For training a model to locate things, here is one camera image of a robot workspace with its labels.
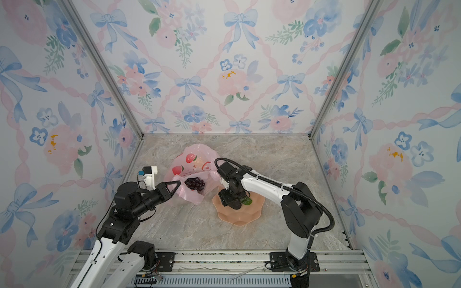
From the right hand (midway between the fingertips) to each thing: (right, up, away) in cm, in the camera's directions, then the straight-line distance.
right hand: (228, 199), depth 86 cm
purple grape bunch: (-17, +6, +6) cm, 19 cm away
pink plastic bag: (-17, +18, +7) cm, 26 cm away
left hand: (-18, +11, -16) cm, 27 cm away
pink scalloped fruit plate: (+9, -7, 0) cm, 11 cm away
